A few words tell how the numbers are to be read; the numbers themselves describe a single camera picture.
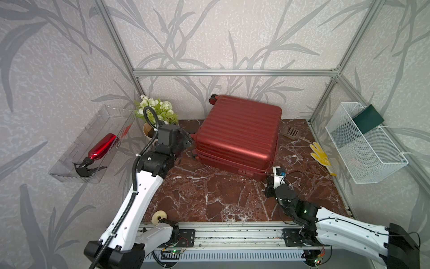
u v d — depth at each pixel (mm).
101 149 631
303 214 585
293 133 1118
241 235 754
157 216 781
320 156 1033
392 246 426
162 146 504
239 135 824
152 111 508
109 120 790
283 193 598
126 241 369
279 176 676
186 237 727
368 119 742
